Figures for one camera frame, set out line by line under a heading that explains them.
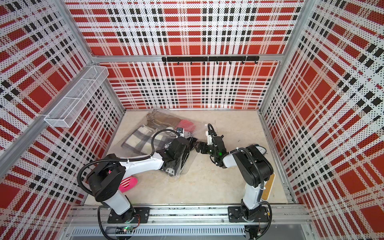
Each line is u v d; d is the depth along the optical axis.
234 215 0.73
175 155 0.68
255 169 0.46
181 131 0.78
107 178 0.45
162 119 1.08
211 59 0.88
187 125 1.07
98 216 0.70
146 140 0.95
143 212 0.75
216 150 0.75
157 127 1.05
